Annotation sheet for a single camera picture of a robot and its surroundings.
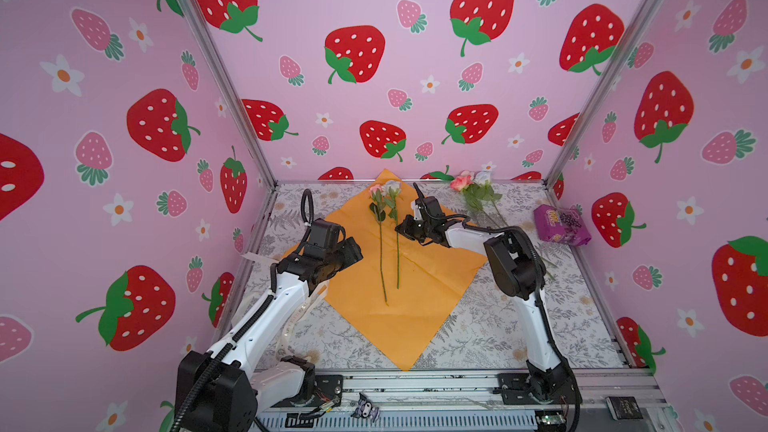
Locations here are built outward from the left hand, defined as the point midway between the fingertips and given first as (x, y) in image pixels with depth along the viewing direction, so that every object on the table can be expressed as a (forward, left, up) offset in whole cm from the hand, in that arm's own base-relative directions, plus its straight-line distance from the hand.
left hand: (352, 251), depth 83 cm
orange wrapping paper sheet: (-5, -14, -15) cm, 21 cm away
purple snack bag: (+17, -69, -10) cm, 72 cm away
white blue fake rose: (+40, -47, -11) cm, 63 cm away
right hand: (+16, -11, -11) cm, 23 cm away
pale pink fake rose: (+26, -5, -13) cm, 30 cm away
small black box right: (-35, -67, -14) cm, 77 cm away
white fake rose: (+33, -11, -8) cm, 36 cm away
